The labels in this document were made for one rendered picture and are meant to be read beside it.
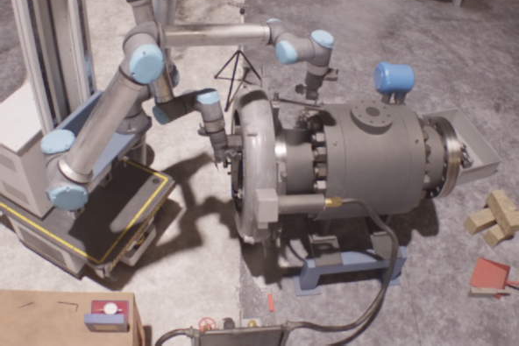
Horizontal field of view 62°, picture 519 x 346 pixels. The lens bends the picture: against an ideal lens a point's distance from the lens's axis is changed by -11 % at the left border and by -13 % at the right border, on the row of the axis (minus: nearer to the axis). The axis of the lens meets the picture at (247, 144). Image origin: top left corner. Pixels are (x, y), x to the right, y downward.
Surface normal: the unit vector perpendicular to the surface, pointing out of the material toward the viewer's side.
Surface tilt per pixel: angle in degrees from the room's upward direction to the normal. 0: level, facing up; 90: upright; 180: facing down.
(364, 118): 0
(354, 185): 67
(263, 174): 50
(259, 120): 17
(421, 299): 0
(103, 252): 0
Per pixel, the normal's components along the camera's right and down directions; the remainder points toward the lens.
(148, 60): 0.46, 0.55
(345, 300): 0.07, -0.72
